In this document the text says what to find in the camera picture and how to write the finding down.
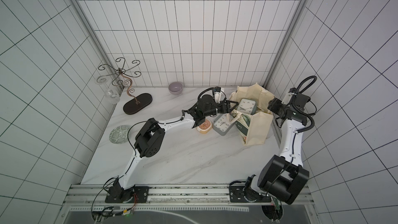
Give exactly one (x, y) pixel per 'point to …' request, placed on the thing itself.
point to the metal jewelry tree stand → (120, 71)
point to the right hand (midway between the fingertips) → (278, 102)
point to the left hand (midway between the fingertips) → (235, 106)
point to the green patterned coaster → (119, 134)
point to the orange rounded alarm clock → (205, 127)
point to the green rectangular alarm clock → (247, 106)
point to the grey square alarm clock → (222, 124)
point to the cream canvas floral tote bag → (253, 117)
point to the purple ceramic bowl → (175, 87)
